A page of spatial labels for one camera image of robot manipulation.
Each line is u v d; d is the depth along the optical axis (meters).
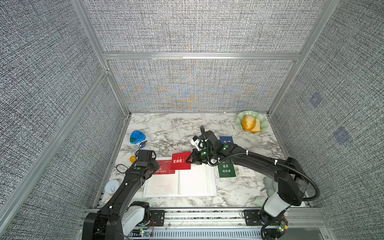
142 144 1.00
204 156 0.68
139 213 0.60
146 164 0.65
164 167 0.85
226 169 0.90
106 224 0.39
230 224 0.73
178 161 0.80
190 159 0.75
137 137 0.93
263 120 1.09
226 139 1.04
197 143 0.73
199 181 0.84
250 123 1.04
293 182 0.46
